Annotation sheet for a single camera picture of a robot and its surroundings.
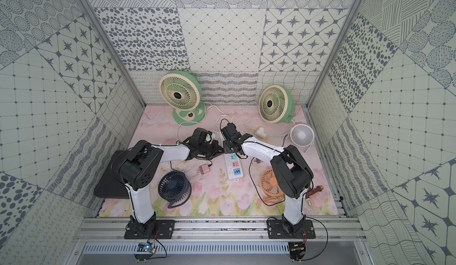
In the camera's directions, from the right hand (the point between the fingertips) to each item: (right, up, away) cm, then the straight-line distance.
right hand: (231, 147), depth 94 cm
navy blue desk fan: (-25, -15, -17) cm, 34 cm away
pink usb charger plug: (-14, -11, -4) cm, 18 cm away
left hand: (-2, 0, 0) cm, 2 cm away
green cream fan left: (-26, +31, -2) cm, 40 cm away
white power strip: (+1, -9, -4) cm, 10 cm away
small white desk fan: (+39, +7, +1) cm, 40 cm away
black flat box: (-58, -16, -11) cm, 61 cm away
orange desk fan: (+19, -17, -18) cm, 32 cm away
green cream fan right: (+26, +23, +7) cm, 36 cm away
